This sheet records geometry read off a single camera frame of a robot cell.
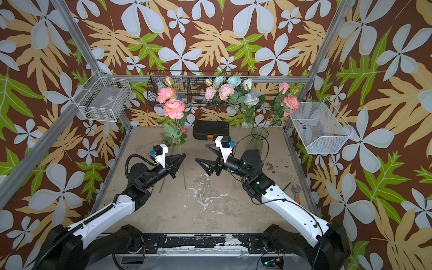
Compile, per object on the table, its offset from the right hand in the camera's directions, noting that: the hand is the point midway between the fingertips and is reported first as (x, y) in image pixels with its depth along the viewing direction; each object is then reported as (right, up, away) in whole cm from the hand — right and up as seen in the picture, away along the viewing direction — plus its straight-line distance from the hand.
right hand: (201, 152), depth 63 cm
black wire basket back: (-10, +37, +33) cm, 51 cm away
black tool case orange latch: (+1, +12, +51) cm, 52 cm away
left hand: (-8, -1, +9) cm, 12 cm away
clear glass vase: (+30, +9, +31) cm, 44 cm away
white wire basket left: (-54, +27, +24) cm, 65 cm away
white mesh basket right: (+59, +11, +21) cm, 64 cm away
